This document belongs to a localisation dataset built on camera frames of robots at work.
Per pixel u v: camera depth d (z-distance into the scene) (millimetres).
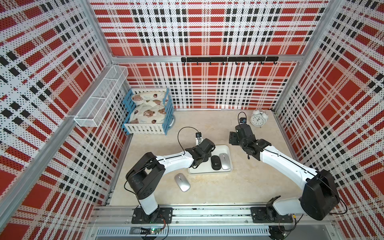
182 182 832
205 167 869
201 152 688
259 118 1047
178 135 1082
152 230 691
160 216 733
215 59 878
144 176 463
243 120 733
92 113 924
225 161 907
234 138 756
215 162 893
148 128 1020
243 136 640
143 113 1073
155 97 1077
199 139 790
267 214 670
